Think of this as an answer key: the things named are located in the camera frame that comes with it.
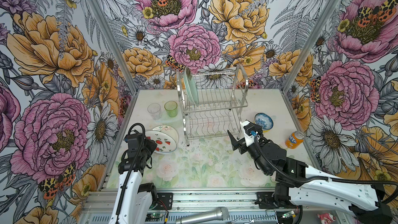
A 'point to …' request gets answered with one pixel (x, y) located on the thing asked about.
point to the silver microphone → (218, 213)
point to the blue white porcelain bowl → (264, 121)
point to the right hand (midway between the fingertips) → (238, 130)
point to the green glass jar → (171, 107)
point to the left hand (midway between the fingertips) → (154, 147)
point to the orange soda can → (295, 140)
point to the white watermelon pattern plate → (165, 144)
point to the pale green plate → (190, 86)
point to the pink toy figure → (326, 218)
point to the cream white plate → (168, 129)
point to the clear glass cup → (155, 109)
